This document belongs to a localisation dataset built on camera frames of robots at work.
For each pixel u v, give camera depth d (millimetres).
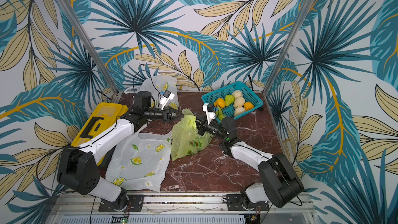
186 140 742
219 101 1068
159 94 688
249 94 1095
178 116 728
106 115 846
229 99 1088
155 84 1072
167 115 676
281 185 425
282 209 421
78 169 423
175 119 690
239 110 1014
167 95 689
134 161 854
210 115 678
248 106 1040
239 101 1068
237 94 1114
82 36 858
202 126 672
